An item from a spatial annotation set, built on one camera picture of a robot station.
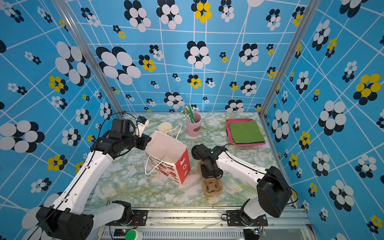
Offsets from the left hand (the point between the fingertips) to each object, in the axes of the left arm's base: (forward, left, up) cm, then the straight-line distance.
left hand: (150, 137), depth 76 cm
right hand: (-13, -31, -18) cm, 38 cm away
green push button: (-40, +3, -15) cm, 43 cm away
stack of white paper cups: (+14, -5, -9) cm, 17 cm away
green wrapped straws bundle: (+18, -19, -1) cm, 26 cm away
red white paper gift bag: (+2, -7, -22) cm, 23 cm away
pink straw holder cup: (+17, -22, -15) cm, 32 cm away
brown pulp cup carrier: (-18, -32, -20) cm, 42 cm away
